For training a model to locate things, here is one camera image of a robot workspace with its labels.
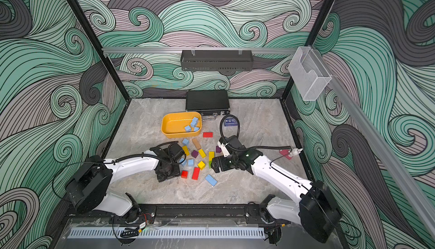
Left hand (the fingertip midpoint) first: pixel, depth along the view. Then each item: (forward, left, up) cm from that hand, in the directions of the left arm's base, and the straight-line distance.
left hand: (175, 174), depth 85 cm
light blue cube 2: (+27, -9, +2) cm, 28 cm away
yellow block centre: (+12, -13, 0) cm, 18 cm away
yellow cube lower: (+5, -13, +1) cm, 14 cm away
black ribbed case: (+49, -15, +2) cm, 52 cm away
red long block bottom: (+1, -10, 0) cm, 10 cm away
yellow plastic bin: (+33, +7, -1) cm, 33 cm away
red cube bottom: (0, -5, +1) cm, 5 cm away
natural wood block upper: (+19, -10, -1) cm, 21 cm away
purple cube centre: (+11, -9, +1) cm, 14 cm away
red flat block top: (+24, -16, 0) cm, 29 cm away
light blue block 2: (-2, -19, 0) cm, 19 cm away
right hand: (+2, -22, +8) cm, 23 cm away
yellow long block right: (+11, -18, 0) cm, 21 cm away
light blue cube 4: (+6, -8, +1) cm, 10 cm away
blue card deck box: (+33, -30, +2) cm, 44 cm away
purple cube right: (+14, -22, +1) cm, 26 cm away
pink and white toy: (+10, -61, +7) cm, 63 cm away
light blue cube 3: (+18, -3, +2) cm, 18 cm away
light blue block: (+27, -4, +2) cm, 27 cm away
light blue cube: (+31, -7, +2) cm, 32 cm away
